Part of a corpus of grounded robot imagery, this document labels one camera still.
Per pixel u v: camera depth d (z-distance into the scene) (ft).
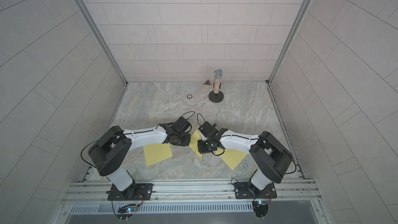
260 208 2.23
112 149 1.50
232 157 2.71
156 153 2.70
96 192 2.36
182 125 2.31
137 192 2.26
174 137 2.16
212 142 2.05
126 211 2.15
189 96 3.56
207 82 3.81
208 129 2.23
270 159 1.42
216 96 3.56
